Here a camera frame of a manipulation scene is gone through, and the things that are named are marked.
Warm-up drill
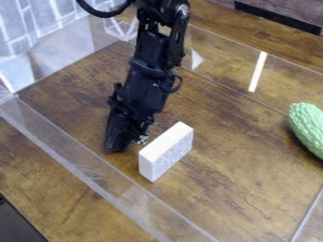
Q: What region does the clear acrylic enclosure wall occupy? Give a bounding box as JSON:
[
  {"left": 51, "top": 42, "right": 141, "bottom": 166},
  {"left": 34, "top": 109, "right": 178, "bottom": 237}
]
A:
[{"left": 0, "top": 0, "right": 323, "bottom": 242}]

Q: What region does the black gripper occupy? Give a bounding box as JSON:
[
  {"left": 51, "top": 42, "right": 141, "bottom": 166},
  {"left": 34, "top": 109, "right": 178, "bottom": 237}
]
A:
[{"left": 105, "top": 59, "right": 183, "bottom": 153}]

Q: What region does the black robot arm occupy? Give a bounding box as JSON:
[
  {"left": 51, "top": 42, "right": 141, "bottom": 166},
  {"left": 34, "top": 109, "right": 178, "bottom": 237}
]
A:
[{"left": 105, "top": 0, "right": 191, "bottom": 153}]

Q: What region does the green bumpy toy gourd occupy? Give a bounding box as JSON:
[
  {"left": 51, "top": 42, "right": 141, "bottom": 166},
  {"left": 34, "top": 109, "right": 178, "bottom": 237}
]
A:
[{"left": 289, "top": 102, "right": 323, "bottom": 160}]

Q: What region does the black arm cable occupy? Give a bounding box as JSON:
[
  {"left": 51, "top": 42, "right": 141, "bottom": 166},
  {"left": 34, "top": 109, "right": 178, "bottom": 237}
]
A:
[{"left": 75, "top": 0, "right": 138, "bottom": 19}]

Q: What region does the white foam block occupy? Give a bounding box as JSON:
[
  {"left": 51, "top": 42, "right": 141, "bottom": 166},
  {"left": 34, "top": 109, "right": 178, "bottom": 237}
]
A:
[{"left": 139, "top": 122, "right": 195, "bottom": 182}]

